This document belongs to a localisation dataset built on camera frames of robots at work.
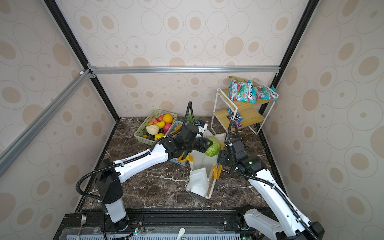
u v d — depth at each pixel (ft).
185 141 1.95
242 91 2.67
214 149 2.45
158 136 3.25
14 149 1.73
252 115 3.29
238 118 3.18
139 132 3.41
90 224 2.45
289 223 1.28
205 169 2.30
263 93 2.75
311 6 2.24
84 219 2.45
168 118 3.59
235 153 1.77
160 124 3.44
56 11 2.25
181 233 2.32
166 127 3.48
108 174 1.61
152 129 3.25
